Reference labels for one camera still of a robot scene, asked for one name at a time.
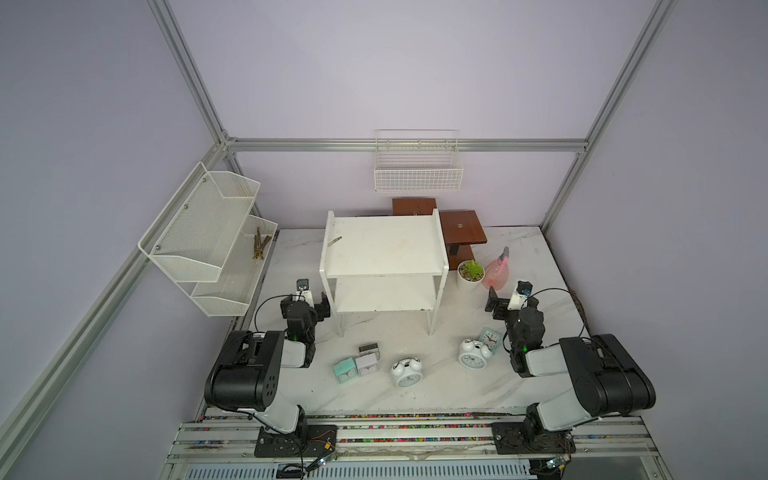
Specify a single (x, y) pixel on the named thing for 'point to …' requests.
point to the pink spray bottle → (497, 271)
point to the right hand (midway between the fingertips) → (507, 292)
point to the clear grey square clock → (369, 349)
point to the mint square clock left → (345, 370)
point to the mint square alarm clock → (491, 338)
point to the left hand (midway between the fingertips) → (307, 297)
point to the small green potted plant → (470, 274)
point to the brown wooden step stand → (460, 229)
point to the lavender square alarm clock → (366, 364)
